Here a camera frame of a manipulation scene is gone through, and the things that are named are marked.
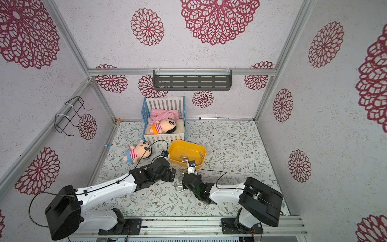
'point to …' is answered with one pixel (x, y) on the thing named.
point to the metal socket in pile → (183, 190)
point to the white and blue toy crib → (175, 103)
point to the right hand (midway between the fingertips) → (188, 173)
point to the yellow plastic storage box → (180, 152)
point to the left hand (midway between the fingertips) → (168, 170)
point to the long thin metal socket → (201, 155)
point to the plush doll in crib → (166, 125)
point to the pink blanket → (157, 115)
